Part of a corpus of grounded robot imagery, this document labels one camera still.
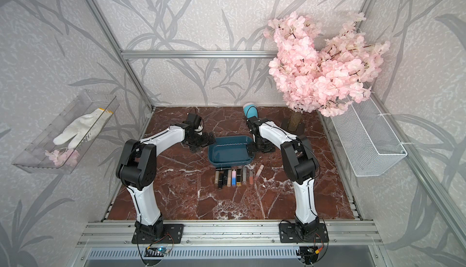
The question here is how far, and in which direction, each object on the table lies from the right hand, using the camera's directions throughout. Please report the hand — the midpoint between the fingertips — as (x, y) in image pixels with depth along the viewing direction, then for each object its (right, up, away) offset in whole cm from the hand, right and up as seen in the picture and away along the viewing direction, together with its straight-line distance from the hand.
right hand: (259, 152), depth 96 cm
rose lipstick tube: (-4, -11, -8) cm, 14 cm away
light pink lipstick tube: (+1, -7, -4) cm, 8 cm away
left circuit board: (-42, -35, -25) cm, 60 cm away
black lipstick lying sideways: (-19, -7, -6) cm, 21 cm away
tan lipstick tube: (-15, -11, -7) cm, 20 cm away
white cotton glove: (-69, +15, -28) cm, 76 cm away
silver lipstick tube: (-8, -9, -7) cm, 14 cm away
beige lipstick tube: (-22, -11, -7) cm, 25 cm away
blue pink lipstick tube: (-13, -11, -8) cm, 19 cm away
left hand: (-26, +5, 0) cm, 27 cm away
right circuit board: (+19, -36, -24) cm, 47 cm away
